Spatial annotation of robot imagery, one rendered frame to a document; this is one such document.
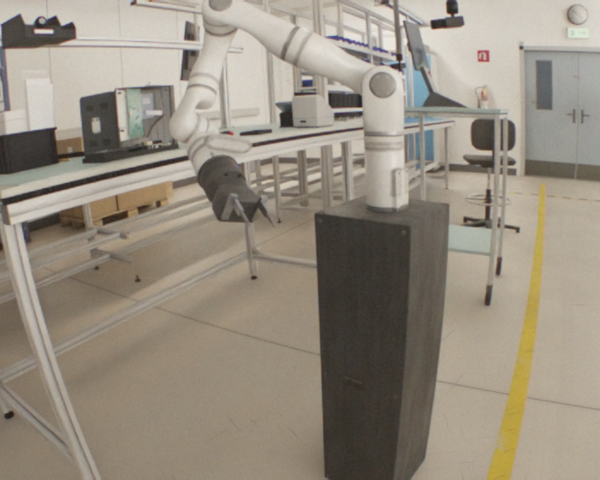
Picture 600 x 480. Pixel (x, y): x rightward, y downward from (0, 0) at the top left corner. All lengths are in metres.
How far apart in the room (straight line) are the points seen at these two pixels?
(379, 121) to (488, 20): 6.70
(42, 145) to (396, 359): 1.20
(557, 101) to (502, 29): 1.43
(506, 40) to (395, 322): 6.79
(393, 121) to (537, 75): 6.59
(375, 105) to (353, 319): 0.49
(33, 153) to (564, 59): 7.15
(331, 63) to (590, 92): 6.70
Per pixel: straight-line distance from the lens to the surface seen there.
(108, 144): 1.49
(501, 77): 7.47
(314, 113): 1.94
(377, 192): 1.00
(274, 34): 1.02
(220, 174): 0.76
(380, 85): 0.98
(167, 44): 2.40
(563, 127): 7.50
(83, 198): 1.08
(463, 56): 7.59
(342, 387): 1.17
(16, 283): 1.14
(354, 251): 0.98
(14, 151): 1.45
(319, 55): 1.01
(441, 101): 2.39
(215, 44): 1.09
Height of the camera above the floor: 1.09
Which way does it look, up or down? 17 degrees down
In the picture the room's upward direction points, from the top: 3 degrees counter-clockwise
